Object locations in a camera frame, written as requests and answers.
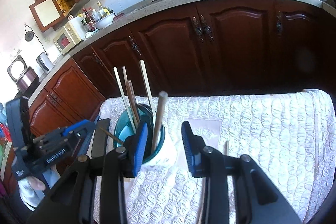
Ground brown wooden chopstick two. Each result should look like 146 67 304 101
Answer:
99 127 123 145

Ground light bamboo chopstick one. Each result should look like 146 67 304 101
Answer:
113 67 136 133

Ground wood handled metal fork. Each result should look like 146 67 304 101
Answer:
125 80 140 127

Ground brown wooden chopstick one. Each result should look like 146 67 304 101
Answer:
151 91 168 152

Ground light bamboo chopstick two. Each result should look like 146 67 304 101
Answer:
139 60 156 120

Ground dark wooden kitchen cabinets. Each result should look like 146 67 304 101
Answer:
30 0 335 136

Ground gloved left hand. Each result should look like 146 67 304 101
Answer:
18 165 60 211

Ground black rectangular phone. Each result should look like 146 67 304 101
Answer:
91 118 110 158

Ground rice cooker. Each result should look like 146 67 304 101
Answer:
7 55 40 97

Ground steel electric kettle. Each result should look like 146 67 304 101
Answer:
36 52 54 74

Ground white quilted table cloth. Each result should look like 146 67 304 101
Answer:
90 88 336 224

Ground white floral utensil jar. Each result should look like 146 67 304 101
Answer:
113 103 177 170

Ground white microwave oven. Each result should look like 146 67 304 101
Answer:
54 16 86 55

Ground brown sauce bottle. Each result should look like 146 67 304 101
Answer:
83 9 96 31

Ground white mixing bowl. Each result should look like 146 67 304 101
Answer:
94 13 114 30

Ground oil bottle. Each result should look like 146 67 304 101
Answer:
97 1 110 18

